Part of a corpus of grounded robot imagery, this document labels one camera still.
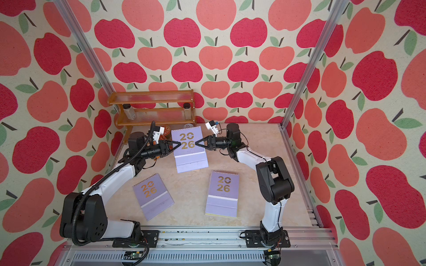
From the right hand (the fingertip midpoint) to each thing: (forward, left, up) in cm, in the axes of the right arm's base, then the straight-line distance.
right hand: (196, 147), depth 79 cm
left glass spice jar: (+24, +45, 0) cm, 51 cm away
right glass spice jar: (+28, +10, -1) cm, 30 cm away
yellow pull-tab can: (+30, +12, -16) cm, 36 cm away
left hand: (-2, +7, +1) cm, 8 cm away
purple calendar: (-4, +3, -2) cm, 6 cm away
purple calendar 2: (-17, +23, -23) cm, 37 cm away
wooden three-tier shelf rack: (+23, +48, -6) cm, 53 cm away
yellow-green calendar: (-24, -14, -22) cm, 35 cm away
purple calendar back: (-16, -15, -17) cm, 27 cm away
